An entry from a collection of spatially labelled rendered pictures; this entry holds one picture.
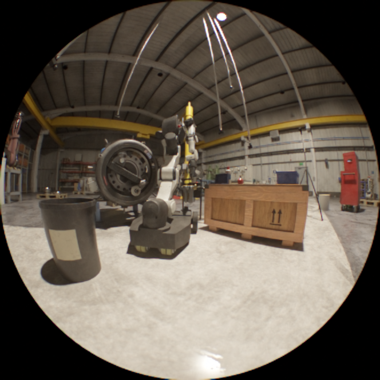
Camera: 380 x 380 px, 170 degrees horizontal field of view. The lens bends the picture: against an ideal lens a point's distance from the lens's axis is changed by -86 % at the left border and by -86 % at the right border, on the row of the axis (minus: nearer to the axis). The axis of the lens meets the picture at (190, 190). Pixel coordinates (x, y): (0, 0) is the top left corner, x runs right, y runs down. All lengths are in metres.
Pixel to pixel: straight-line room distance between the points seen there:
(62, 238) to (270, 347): 0.78
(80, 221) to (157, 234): 0.44
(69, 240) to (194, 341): 0.56
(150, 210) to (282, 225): 0.95
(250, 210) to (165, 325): 0.97
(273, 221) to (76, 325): 1.25
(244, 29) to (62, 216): 8.93
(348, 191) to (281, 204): 2.59
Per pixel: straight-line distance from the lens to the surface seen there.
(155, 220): 0.76
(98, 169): 1.37
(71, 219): 0.58
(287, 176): 1.21
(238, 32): 8.77
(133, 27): 8.63
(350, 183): 3.45
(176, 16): 8.26
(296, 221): 1.06
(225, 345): 0.47
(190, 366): 0.44
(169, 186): 1.12
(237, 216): 1.18
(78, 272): 0.68
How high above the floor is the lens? 0.43
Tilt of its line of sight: 1 degrees down
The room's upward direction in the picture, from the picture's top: 1 degrees clockwise
